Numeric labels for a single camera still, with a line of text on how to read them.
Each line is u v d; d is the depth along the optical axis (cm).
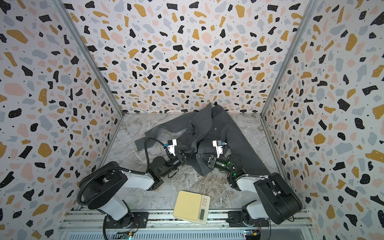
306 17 75
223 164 72
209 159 74
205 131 92
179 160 71
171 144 76
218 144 74
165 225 73
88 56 86
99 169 49
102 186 46
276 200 44
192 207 76
